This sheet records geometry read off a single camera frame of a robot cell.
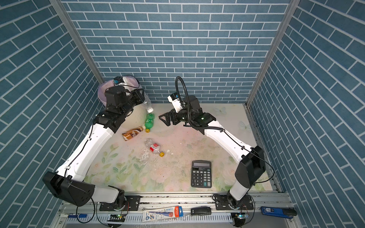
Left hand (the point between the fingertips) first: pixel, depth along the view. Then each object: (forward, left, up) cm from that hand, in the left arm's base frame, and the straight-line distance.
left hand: (142, 89), depth 72 cm
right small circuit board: (-51, -51, -40) cm, 82 cm away
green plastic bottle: (+6, +4, -35) cm, 36 cm away
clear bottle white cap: (-4, -2, -6) cm, 7 cm away
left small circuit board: (-50, +13, -43) cm, 68 cm away
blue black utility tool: (-50, -71, -35) cm, 94 cm away
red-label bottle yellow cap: (-14, -2, -35) cm, 38 cm away
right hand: (-8, -11, -9) cm, 16 cm away
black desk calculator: (-31, -32, -38) cm, 59 cm away
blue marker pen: (-49, +30, -40) cm, 70 cm away
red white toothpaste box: (-49, -11, -38) cm, 63 cm away
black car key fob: (-48, -30, -36) cm, 67 cm away
